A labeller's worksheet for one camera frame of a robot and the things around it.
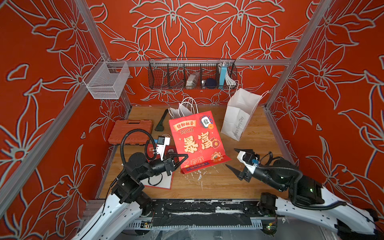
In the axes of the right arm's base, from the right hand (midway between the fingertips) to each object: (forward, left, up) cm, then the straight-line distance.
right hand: (228, 157), depth 59 cm
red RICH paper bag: (-9, +27, -4) cm, 28 cm away
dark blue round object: (+54, +3, -3) cm, 54 cm away
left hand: (-1, +17, +1) cm, 17 cm away
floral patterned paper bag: (+32, +20, -5) cm, 38 cm away
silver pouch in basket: (+52, +16, +1) cm, 54 cm away
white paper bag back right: (+32, -12, -5) cm, 35 cm away
